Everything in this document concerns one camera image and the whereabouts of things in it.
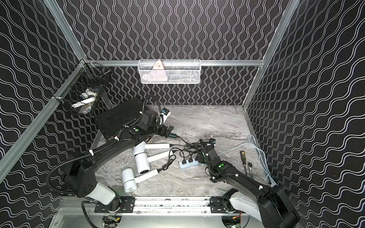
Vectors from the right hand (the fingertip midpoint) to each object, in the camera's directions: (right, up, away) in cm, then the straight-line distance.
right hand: (201, 153), depth 87 cm
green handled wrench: (+30, -7, 0) cm, 31 cm away
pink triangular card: (-27, +50, +2) cm, 57 cm away
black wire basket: (-78, +39, +5) cm, 87 cm away
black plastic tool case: (-62, +19, +13) cm, 66 cm away
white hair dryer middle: (-36, -4, -3) cm, 36 cm away
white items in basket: (-63, +31, -11) cm, 72 cm away
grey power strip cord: (+37, +6, +12) cm, 39 cm away
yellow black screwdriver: (+27, -4, +3) cm, 27 cm away
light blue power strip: (-8, -7, -1) cm, 11 cm away
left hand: (-21, +20, -5) cm, 30 cm away
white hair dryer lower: (-41, -12, -10) cm, 44 cm away
